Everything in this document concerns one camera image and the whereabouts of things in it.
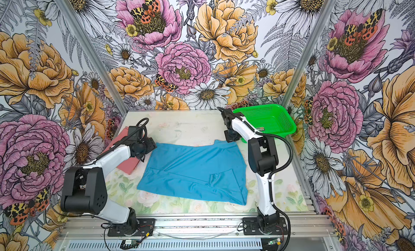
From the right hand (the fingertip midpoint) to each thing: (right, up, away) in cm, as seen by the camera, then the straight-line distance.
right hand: (236, 142), depth 97 cm
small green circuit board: (+14, -40, -27) cm, 50 cm away
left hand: (-49, -5, -5) cm, 49 cm away
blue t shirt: (-13, -16, -6) cm, 21 cm away
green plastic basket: (+29, +15, +24) cm, 40 cm away
